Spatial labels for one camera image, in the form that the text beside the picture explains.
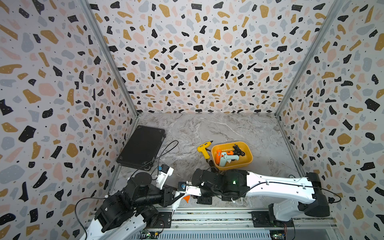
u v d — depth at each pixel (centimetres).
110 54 87
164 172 57
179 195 59
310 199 39
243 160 93
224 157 92
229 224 73
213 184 46
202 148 99
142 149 100
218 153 96
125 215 47
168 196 54
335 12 72
